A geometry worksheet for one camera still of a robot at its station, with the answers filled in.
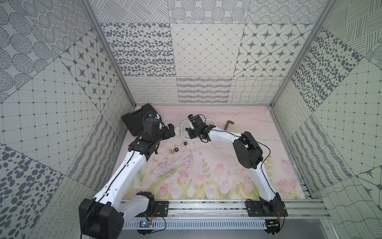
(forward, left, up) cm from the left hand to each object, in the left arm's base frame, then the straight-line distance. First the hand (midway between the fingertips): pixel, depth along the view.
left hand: (165, 125), depth 79 cm
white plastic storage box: (+15, -9, -20) cm, 27 cm away
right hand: (+11, -13, -21) cm, 27 cm away
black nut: (-2, -4, -23) cm, 24 cm away
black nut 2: (+3, -9, -23) cm, 25 cm away
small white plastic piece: (+11, -3, -20) cm, 24 cm away
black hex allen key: (+20, -39, -24) cm, 50 cm away
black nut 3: (+14, -9, -22) cm, 27 cm away
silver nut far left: (-3, -1, -24) cm, 24 cm away
